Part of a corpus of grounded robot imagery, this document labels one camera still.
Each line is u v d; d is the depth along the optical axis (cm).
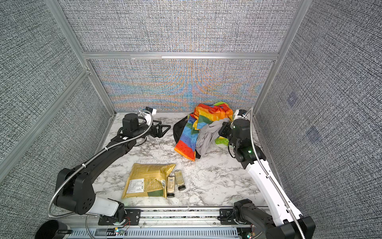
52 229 69
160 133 72
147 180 77
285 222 37
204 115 98
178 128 105
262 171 46
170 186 80
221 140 100
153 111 71
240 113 62
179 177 83
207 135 86
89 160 95
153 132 71
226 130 64
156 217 75
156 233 70
